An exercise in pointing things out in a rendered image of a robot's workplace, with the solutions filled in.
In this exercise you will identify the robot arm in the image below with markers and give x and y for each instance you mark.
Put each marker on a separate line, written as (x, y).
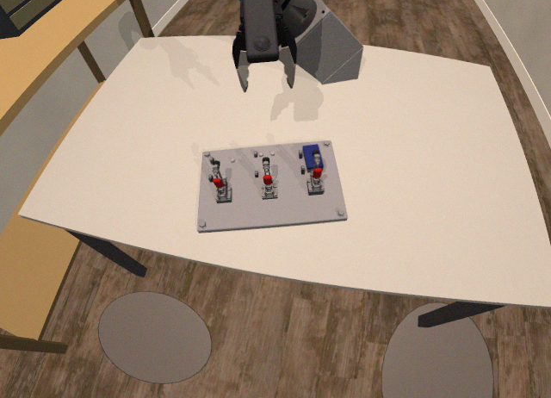
(260, 25)

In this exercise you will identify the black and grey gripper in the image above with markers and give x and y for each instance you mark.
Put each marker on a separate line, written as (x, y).
(287, 48)

